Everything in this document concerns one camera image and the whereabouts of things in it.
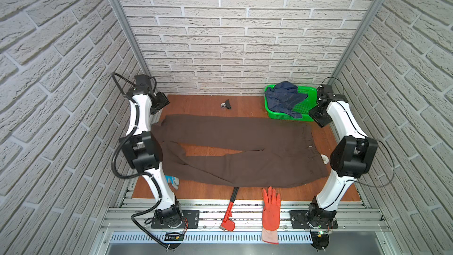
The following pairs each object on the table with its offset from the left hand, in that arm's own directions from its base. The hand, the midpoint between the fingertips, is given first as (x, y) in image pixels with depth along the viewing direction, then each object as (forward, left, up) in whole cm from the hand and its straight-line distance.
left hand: (167, 99), depth 90 cm
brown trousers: (-25, -65, -18) cm, 71 cm away
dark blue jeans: (+11, -66, -8) cm, 67 cm away
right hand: (-9, -80, -4) cm, 81 cm away
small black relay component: (+14, -31, -18) cm, 38 cm away
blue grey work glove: (-36, -6, -19) cm, 41 cm away
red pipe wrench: (-54, -32, -19) cm, 66 cm away
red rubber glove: (-51, -51, -19) cm, 75 cm away
